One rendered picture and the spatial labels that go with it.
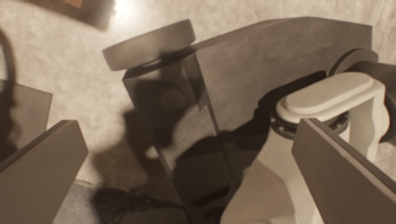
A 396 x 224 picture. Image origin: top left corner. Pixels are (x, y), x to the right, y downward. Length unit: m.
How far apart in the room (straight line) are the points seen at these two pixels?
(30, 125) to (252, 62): 0.60
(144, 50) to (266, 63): 0.26
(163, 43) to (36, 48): 0.36
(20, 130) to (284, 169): 0.65
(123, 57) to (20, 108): 0.37
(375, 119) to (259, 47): 0.26
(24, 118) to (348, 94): 0.75
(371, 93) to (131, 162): 0.63
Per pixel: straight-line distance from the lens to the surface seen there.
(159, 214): 0.84
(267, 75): 0.48
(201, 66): 0.41
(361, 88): 0.45
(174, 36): 0.38
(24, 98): 0.66
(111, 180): 0.73
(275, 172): 0.33
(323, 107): 0.39
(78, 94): 0.61
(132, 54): 0.37
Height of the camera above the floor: 0.56
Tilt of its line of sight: 64 degrees down
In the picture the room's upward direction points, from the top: 145 degrees clockwise
